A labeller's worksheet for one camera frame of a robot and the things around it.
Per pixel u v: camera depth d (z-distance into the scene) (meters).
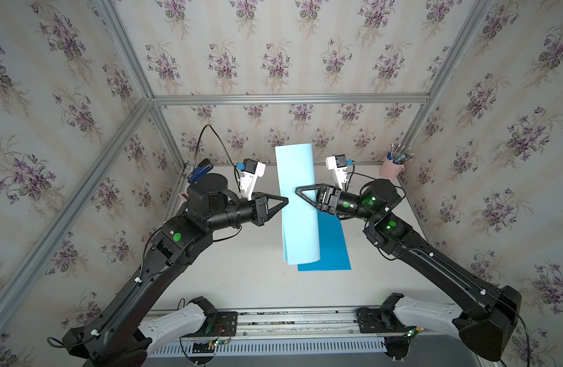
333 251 0.91
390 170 1.08
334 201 0.51
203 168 1.14
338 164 0.54
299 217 0.56
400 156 1.10
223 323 0.73
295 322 0.75
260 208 0.46
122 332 0.36
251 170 0.49
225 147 1.17
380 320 0.66
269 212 0.53
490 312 0.38
